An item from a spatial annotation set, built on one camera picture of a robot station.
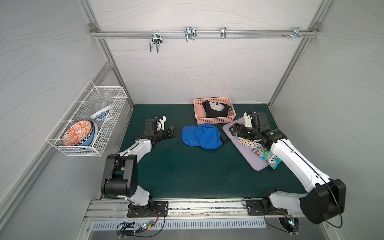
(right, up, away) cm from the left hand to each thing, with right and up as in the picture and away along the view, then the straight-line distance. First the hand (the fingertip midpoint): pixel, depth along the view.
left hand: (174, 130), depth 91 cm
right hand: (+36, +2, -10) cm, 37 cm away
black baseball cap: (+27, +15, +20) cm, 37 cm away
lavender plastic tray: (+46, -14, +2) cm, 48 cm away
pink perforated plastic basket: (+17, +11, +21) cm, 29 cm away
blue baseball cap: (+19, -3, +1) cm, 20 cm away
